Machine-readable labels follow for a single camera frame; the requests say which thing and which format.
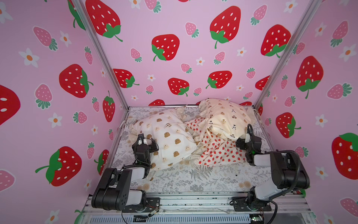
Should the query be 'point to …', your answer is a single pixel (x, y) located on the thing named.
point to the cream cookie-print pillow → (177, 143)
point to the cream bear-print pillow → (226, 117)
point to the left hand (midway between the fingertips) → (145, 139)
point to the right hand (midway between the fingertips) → (244, 137)
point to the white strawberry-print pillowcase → (211, 150)
